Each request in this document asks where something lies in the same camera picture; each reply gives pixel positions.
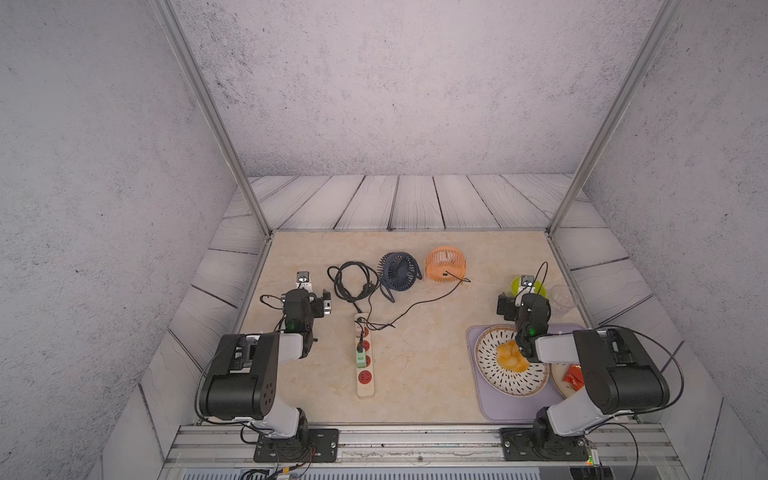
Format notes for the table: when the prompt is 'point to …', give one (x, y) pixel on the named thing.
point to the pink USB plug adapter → (359, 331)
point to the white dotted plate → (503, 369)
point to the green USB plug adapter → (361, 358)
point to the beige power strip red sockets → (363, 342)
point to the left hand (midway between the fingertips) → (312, 290)
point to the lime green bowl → (538, 287)
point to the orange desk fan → (446, 264)
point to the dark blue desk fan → (398, 270)
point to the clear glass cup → (562, 298)
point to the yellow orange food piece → (510, 357)
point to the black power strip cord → (335, 274)
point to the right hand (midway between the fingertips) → (523, 293)
